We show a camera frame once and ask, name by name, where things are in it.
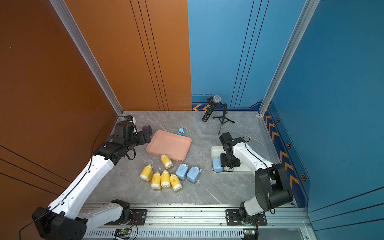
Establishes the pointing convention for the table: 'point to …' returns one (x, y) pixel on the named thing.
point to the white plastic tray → (216, 151)
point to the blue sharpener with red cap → (228, 169)
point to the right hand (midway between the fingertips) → (227, 164)
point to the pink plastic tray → (175, 147)
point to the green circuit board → (127, 231)
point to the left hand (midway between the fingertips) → (143, 131)
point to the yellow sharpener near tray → (167, 163)
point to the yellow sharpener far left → (147, 173)
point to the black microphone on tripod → (215, 101)
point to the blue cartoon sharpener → (181, 131)
